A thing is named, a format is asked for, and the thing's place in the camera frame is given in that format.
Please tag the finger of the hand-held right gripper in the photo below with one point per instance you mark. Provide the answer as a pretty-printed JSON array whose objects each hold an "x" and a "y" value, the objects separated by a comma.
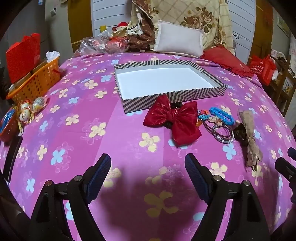
[
  {"x": 292, "y": 153},
  {"x": 285, "y": 170}
]

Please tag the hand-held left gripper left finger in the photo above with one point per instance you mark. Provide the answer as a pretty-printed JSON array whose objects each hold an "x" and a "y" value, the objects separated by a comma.
[{"x": 99, "y": 176}]

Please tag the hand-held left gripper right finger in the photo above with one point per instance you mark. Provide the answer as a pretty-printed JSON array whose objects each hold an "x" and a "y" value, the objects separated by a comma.
[{"x": 196, "y": 176}]

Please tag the striped cardboard box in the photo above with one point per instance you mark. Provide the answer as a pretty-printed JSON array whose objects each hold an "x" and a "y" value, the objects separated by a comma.
[{"x": 161, "y": 76}]

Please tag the pink floral bedsheet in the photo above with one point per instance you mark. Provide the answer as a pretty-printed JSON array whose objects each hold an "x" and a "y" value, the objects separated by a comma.
[{"x": 92, "y": 143}]

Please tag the wooden shelf rack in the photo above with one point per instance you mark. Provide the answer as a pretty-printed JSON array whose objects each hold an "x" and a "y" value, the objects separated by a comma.
[{"x": 281, "y": 85}]

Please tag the red shopping bag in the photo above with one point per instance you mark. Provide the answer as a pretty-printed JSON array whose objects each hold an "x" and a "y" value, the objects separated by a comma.
[{"x": 262, "y": 67}]

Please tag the painted egg ornament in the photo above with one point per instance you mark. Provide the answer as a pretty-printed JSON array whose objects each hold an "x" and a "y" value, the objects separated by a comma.
[
  {"x": 25, "y": 106},
  {"x": 38, "y": 103},
  {"x": 24, "y": 115}
]

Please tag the orange plastic basket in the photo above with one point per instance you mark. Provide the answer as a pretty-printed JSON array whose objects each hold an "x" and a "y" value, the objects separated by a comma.
[{"x": 34, "y": 83}]

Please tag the red frilled cushion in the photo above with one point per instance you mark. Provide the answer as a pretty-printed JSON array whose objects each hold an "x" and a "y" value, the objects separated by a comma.
[{"x": 224, "y": 59}]

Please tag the white plastic bag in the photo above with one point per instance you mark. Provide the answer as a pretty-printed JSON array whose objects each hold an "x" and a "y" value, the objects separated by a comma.
[{"x": 52, "y": 55}]

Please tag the pile of clear plastic bags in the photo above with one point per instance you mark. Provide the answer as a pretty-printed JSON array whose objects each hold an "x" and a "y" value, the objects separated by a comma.
[{"x": 97, "y": 44}]

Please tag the white pillow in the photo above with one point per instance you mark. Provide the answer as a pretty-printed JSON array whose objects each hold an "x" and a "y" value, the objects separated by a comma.
[{"x": 178, "y": 39}]

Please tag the red gift bag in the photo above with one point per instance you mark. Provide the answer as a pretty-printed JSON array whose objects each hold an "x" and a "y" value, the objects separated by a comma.
[{"x": 22, "y": 58}]

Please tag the brown floral cloth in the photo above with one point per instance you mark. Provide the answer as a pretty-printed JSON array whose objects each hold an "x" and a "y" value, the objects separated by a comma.
[{"x": 141, "y": 39}]

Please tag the yellow bottle cap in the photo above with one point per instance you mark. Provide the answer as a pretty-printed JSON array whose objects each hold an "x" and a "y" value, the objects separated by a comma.
[{"x": 103, "y": 29}]

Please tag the red santa plush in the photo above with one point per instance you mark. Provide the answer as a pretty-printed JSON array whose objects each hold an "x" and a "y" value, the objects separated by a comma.
[{"x": 120, "y": 26}]

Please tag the cream floral quilt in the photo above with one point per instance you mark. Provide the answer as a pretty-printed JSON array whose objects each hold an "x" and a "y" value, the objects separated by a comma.
[{"x": 203, "y": 16}]

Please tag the black frame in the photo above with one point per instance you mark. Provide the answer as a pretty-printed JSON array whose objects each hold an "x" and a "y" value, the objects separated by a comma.
[{"x": 12, "y": 157}]

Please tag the wall picture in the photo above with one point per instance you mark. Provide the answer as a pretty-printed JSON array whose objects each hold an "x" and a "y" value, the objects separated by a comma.
[{"x": 284, "y": 25}]

